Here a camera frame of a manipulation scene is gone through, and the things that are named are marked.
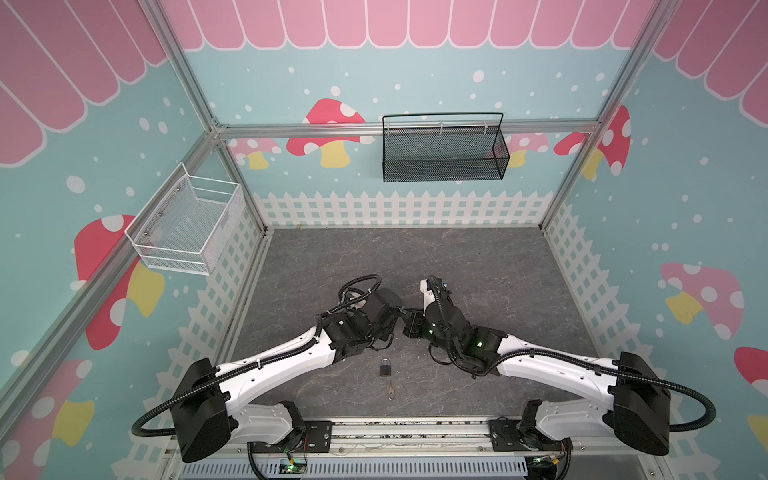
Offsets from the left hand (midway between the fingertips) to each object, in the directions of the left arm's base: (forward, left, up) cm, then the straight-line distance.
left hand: (403, 309), depth 78 cm
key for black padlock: (-16, +3, -17) cm, 23 cm away
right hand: (-1, +2, +1) cm, 2 cm away
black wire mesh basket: (+49, -12, +17) cm, 54 cm away
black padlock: (-10, +5, -17) cm, 20 cm away
